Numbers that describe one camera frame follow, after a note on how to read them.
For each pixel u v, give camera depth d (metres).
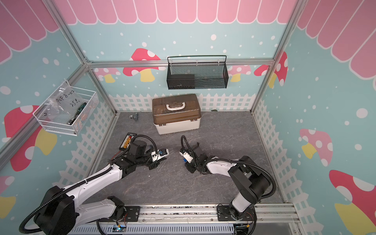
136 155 0.65
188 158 0.81
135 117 1.16
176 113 0.92
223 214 0.73
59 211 0.40
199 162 0.70
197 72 0.96
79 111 0.74
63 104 0.71
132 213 0.74
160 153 0.69
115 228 0.72
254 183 0.45
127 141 1.00
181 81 0.83
